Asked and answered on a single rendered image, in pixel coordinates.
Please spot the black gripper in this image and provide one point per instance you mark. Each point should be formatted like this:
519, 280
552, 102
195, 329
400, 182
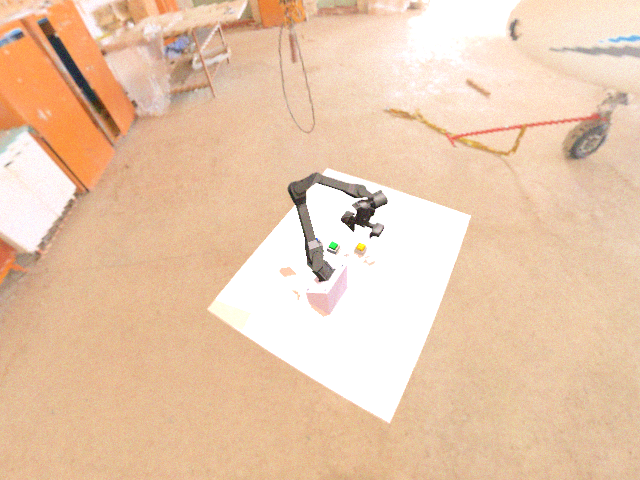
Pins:
350, 220

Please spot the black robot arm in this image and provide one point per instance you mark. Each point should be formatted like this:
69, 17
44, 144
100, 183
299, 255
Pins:
314, 248

